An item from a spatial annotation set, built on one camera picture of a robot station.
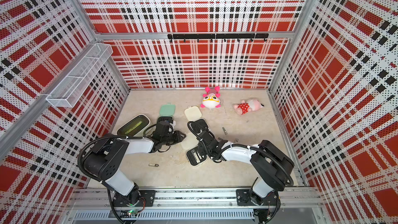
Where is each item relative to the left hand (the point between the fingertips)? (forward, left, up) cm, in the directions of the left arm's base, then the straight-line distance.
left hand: (187, 135), depth 94 cm
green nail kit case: (+19, +16, -2) cm, 25 cm away
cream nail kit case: (+16, -3, -2) cm, 16 cm away
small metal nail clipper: (-17, +17, -1) cm, 24 cm away
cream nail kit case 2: (-11, -4, -1) cm, 12 cm away
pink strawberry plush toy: (+21, -42, +3) cm, 47 cm away
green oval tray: (+5, +32, +5) cm, 32 cm away
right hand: (-7, -11, +1) cm, 13 cm away
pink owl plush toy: (+24, -15, +5) cm, 29 cm away
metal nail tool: (+4, -24, -2) cm, 24 cm away
